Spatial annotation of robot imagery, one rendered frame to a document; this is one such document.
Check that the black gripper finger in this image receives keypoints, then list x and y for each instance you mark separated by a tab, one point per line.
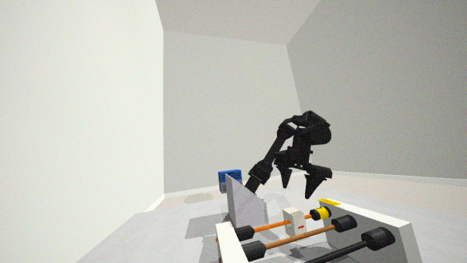
285	174
312	183

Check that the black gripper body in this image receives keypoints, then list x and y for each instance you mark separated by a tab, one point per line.
314	170

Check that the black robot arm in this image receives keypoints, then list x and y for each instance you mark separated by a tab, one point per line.
316	132

